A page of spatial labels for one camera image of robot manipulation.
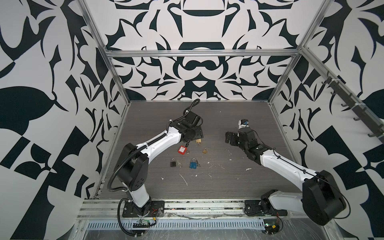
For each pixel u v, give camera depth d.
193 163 0.89
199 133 0.79
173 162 0.89
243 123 0.77
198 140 0.99
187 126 0.67
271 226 0.71
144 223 0.72
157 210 0.73
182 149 0.93
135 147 0.47
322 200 0.41
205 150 0.94
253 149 0.63
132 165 0.45
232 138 0.79
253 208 0.74
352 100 0.60
